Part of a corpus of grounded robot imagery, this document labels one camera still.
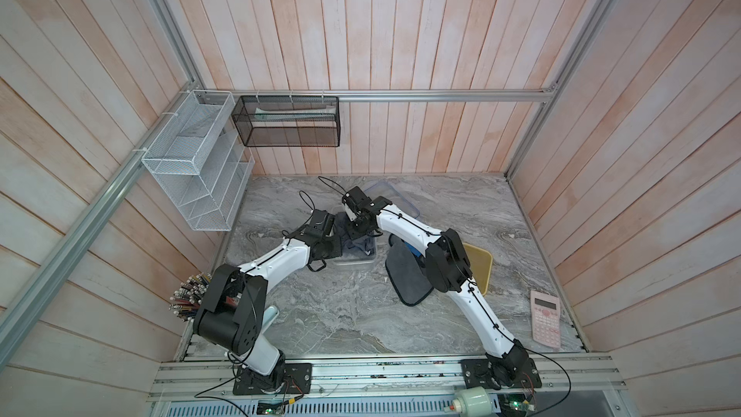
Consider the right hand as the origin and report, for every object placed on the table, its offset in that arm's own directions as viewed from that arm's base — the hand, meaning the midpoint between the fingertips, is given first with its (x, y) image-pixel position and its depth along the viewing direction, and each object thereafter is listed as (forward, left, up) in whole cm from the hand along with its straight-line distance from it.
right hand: (351, 231), depth 102 cm
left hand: (-11, +4, +4) cm, 12 cm away
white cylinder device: (-51, -31, +7) cm, 60 cm away
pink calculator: (-28, -59, -2) cm, 66 cm away
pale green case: (-31, +22, +2) cm, 38 cm away
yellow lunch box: (-11, -44, -2) cm, 46 cm away
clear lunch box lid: (+20, -15, -2) cm, 25 cm away
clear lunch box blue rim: (-9, -2, +1) cm, 9 cm away
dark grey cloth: (-7, -5, +3) cm, 10 cm away
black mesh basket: (+32, +24, +25) cm, 47 cm away
